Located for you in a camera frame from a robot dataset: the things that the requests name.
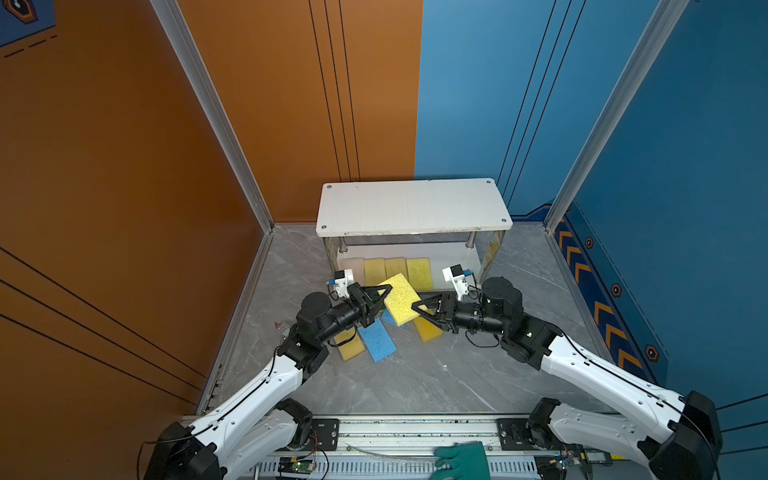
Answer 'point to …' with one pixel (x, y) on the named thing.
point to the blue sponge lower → (378, 340)
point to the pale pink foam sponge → (357, 267)
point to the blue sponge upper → (387, 317)
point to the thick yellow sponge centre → (427, 331)
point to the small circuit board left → (296, 464)
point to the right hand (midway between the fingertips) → (411, 311)
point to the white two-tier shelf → (457, 222)
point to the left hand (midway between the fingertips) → (393, 287)
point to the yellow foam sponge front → (374, 271)
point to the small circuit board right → (552, 467)
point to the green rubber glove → (465, 460)
